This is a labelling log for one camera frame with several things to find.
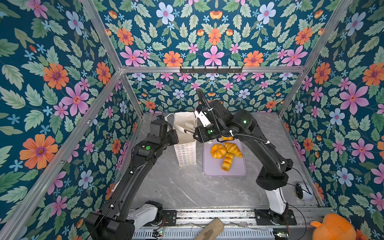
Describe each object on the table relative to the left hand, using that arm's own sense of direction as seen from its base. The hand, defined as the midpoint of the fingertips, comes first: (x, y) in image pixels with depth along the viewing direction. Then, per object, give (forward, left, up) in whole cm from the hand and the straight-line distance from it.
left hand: (177, 130), depth 73 cm
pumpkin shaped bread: (+1, -22, -26) cm, 34 cm away
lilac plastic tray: (-9, -18, -27) cm, 33 cm away
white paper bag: (-6, -3, -9) cm, 11 cm away
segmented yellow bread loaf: (-9, -26, -22) cm, 35 cm away
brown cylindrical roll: (-41, -14, -25) cm, 50 cm away
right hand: (-7, -9, +6) cm, 13 cm away
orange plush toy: (-43, -69, -22) cm, 84 cm away
